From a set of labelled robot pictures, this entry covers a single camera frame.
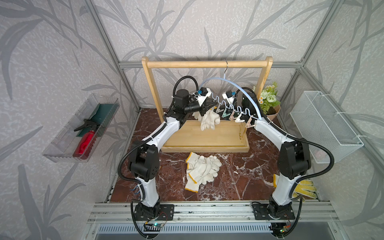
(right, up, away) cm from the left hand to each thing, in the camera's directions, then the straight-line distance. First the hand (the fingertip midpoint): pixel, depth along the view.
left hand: (214, 102), depth 77 cm
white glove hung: (-2, -9, +10) cm, 13 cm away
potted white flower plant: (+32, 0, +7) cm, 33 cm away
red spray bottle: (-53, -17, -18) cm, 59 cm away
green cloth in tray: (-56, -9, -7) cm, 57 cm away
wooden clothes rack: (-17, -21, +27) cm, 38 cm away
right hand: (+1, -3, +5) cm, 6 cm away
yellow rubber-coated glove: (+49, -47, +3) cm, 68 cm away
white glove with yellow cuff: (-6, -37, +5) cm, 38 cm away
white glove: (-12, -46, +5) cm, 48 cm away
